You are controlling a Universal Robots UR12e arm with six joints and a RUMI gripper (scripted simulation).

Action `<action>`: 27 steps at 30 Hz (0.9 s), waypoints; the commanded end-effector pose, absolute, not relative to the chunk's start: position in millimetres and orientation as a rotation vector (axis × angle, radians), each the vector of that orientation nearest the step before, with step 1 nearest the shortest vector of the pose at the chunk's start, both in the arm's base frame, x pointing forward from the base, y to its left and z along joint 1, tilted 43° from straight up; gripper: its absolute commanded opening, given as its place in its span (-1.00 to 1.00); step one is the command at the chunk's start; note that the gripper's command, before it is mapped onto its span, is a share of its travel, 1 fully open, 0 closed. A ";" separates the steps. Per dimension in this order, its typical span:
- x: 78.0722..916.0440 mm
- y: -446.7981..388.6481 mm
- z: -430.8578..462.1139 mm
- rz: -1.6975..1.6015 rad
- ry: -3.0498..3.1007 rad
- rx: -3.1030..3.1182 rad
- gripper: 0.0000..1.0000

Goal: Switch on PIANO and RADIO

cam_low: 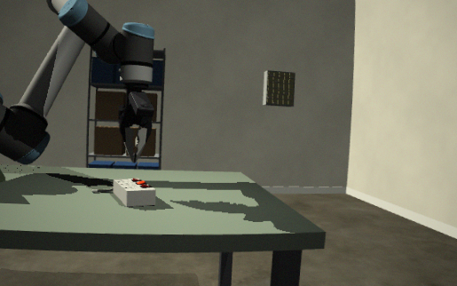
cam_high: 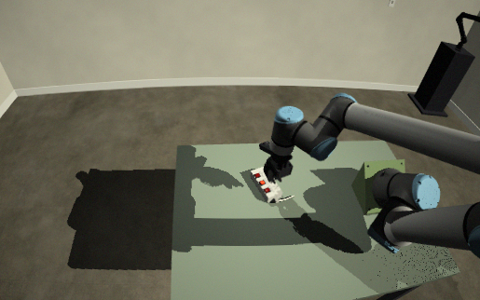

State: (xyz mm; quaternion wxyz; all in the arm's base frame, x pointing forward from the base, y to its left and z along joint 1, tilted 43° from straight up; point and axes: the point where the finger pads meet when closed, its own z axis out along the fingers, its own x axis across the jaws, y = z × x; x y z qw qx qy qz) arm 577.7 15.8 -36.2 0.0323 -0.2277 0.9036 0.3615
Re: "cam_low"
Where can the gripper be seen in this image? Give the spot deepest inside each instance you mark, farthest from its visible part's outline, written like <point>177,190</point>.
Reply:
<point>129,118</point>

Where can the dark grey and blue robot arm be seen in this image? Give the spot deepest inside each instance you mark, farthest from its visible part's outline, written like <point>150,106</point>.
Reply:
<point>22,127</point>

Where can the white power strip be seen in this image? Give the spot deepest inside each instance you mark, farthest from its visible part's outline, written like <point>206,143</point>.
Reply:
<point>132,193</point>

